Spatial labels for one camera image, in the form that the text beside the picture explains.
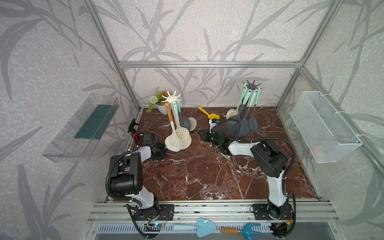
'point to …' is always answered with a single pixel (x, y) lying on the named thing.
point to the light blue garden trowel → (204, 227)
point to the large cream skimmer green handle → (233, 113)
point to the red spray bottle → (137, 136)
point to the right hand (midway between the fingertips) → (200, 130)
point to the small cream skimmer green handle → (183, 133)
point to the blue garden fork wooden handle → (230, 230)
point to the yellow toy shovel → (211, 116)
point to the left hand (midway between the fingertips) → (168, 147)
